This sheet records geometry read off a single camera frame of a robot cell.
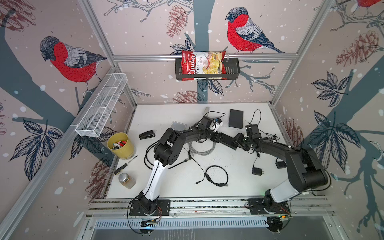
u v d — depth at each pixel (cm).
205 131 85
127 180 74
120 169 86
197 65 88
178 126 105
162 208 73
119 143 84
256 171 85
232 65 96
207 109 118
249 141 73
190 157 90
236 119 108
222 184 80
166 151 58
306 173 46
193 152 92
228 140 95
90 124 70
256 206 73
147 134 100
